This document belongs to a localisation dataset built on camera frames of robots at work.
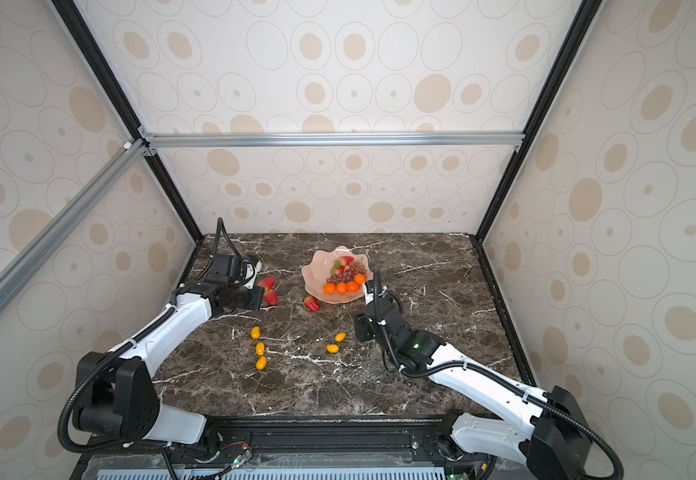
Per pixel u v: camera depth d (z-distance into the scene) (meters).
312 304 0.98
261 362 0.87
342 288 1.01
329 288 1.01
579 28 0.70
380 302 0.65
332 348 0.90
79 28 0.69
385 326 0.55
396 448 0.74
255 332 0.92
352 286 1.00
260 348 0.90
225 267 0.68
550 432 0.39
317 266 1.06
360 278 1.00
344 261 1.06
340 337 0.92
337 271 1.06
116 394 0.42
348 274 1.04
